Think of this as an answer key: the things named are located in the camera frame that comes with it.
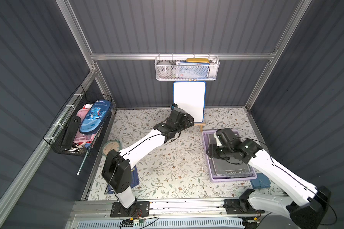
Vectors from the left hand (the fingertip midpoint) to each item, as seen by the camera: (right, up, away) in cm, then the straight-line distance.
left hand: (192, 121), depth 80 cm
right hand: (+10, -16, -4) cm, 19 cm away
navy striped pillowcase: (-34, -35, +3) cm, 48 cm away
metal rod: (-51, -22, -20) cm, 59 cm away
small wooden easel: (+9, -3, +22) cm, 24 cm away
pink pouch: (-53, -9, -14) cm, 56 cm away
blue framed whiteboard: (0, +16, +11) cm, 20 cm away
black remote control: (-57, -5, -16) cm, 59 cm away
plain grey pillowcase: (+18, -27, +2) cm, 33 cm away
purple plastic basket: (+11, -10, +14) cm, 20 cm away
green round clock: (-54, -17, +16) cm, 59 cm away
